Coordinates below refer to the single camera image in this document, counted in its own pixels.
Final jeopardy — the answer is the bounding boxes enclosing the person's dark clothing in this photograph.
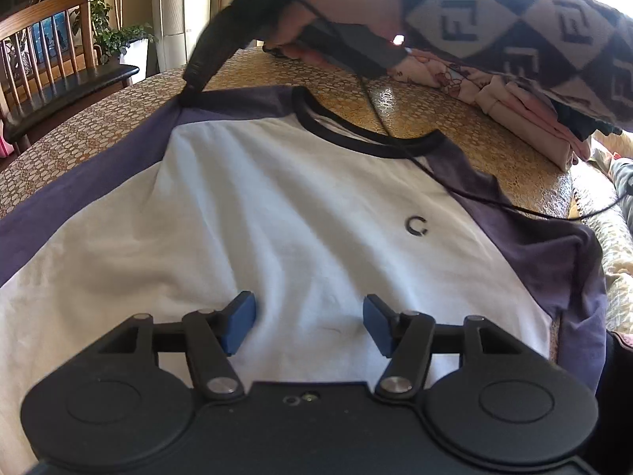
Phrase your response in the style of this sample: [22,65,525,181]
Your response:
[596,329,633,475]

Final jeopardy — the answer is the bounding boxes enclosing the white and purple t-shirt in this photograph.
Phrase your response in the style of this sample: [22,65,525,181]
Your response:
[0,84,609,475]

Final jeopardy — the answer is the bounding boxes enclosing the white planter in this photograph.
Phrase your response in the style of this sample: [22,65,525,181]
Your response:
[119,37,150,85]

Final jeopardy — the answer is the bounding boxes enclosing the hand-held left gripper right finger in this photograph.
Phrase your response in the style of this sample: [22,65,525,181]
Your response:
[362,294,520,401]

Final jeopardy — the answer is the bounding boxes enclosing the person's right forearm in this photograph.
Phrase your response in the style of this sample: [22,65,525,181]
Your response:
[400,0,633,132]

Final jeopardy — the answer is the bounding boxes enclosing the pink folded clothes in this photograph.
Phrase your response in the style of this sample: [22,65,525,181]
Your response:
[388,49,594,171]

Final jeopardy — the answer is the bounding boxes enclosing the black cable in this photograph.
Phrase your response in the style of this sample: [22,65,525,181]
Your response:
[292,0,633,221]

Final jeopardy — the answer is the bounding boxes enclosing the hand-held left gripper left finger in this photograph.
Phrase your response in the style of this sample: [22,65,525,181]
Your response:
[96,291,257,401]

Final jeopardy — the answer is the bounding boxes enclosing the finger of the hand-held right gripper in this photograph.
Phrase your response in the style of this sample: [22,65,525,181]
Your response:
[181,5,248,108]

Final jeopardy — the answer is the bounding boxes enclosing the person's right hand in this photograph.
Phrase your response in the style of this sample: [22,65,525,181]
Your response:
[263,0,405,63]

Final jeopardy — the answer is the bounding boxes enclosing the wooden chair with black seat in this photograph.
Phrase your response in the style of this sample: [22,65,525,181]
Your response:
[0,0,142,156]

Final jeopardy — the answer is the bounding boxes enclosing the white standing air conditioner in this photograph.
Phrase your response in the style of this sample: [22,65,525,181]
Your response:
[151,0,218,72]

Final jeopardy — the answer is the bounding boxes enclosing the blue picture box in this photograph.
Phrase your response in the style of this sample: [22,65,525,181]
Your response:
[37,10,70,48]

